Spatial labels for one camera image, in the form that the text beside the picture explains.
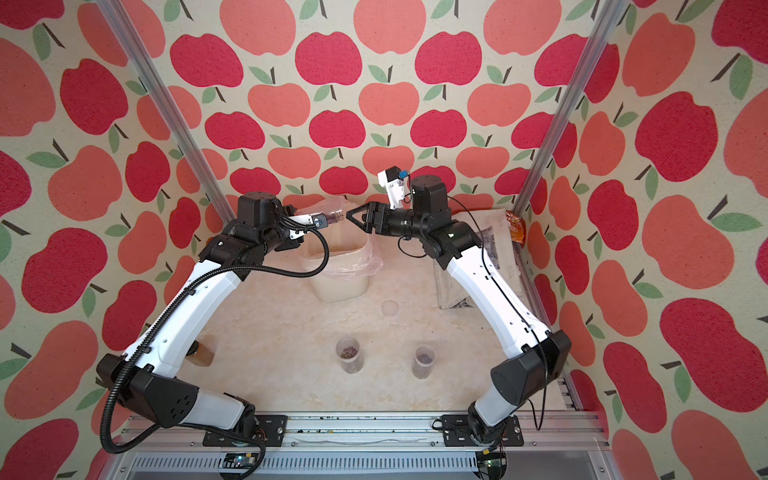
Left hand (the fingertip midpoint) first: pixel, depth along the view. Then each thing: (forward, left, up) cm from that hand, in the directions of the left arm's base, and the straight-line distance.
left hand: (295, 215), depth 75 cm
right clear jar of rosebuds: (-26, -34, -26) cm, 50 cm away
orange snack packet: (+23, -74, -27) cm, 82 cm away
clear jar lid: (-6, -25, -36) cm, 44 cm away
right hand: (-8, -17, +5) cm, 19 cm away
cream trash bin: (-7, -12, -15) cm, 21 cm away
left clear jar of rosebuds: (-23, -13, -31) cm, 41 cm away
